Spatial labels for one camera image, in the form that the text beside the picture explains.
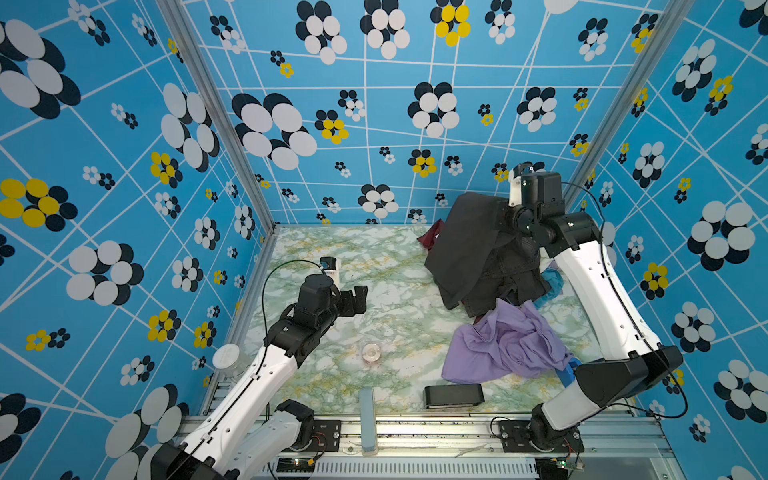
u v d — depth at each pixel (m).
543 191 0.52
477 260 0.84
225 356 0.71
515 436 0.72
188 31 0.72
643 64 0.76
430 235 1.14
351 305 0.68
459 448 0.72
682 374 0.70
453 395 0.72
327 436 0.73
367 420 0.76
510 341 0.85
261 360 0.49
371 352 0.86
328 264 0.66
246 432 0.55
